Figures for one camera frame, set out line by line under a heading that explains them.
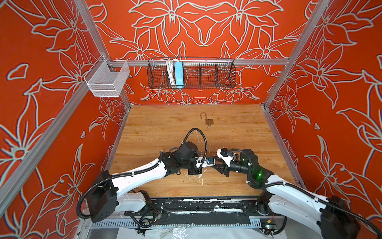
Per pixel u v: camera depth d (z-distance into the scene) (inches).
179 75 35.4
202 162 24.5
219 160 25.9
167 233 26.4
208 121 43.1
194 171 25.9
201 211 28.6
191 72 38.3
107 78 36.9
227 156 24.9
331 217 15.6
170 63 34.4
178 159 22.9
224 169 25.9
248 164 22.8
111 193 15.5
